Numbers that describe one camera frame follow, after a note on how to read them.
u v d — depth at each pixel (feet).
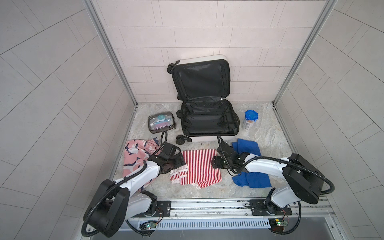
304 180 1.41
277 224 2.22
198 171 2.71
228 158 2.15
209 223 4.75
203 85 3.25
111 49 2.82
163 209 2.31
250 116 3.12
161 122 3.40
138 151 2.85
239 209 2.37
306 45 2.78
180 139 3.00
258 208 2.31
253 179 2.55
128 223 2.17
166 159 2.13
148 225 2.11
